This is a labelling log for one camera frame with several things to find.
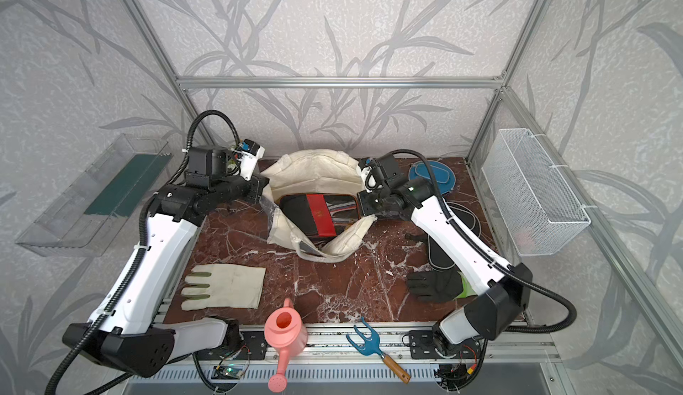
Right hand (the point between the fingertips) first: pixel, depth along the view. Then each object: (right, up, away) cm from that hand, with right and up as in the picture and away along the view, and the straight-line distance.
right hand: (359, 199), depth 77 cm
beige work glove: (-41, -28, +7) cm, 51 cm away
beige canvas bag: (-15, +8, +7) cm, 19 cm away
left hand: (-25, +6, -6) cm, 26 cm away
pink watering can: (-19, -33, -10) cm, 39 cm away
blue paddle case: (+37, +7, +36) cm, 52 cm away
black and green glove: (+26, -28, +8) cm, 39 cm away
